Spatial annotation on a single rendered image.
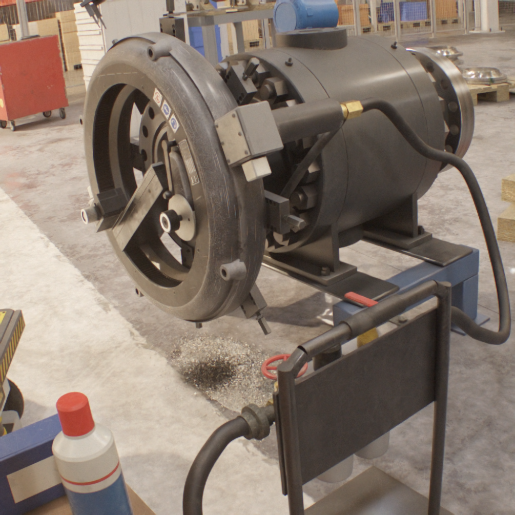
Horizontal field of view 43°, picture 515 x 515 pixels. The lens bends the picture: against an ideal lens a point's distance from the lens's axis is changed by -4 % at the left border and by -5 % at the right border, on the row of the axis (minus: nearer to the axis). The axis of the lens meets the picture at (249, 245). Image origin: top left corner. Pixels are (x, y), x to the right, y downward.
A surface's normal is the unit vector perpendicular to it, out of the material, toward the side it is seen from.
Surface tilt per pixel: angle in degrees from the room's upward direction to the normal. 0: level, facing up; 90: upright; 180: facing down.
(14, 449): 13
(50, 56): 90
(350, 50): 23
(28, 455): 103
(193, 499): 54
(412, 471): 0
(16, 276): 0
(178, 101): 70
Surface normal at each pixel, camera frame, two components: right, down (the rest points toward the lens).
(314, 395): 0.60, 0.23
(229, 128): -0.80, 0.29
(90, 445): 0.31, -0.53
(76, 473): -0.07, 0.37
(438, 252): -0.10, -0.93
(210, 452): 0.18, -0.36
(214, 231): -0.50, 0.41
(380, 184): 0.60, 0.50
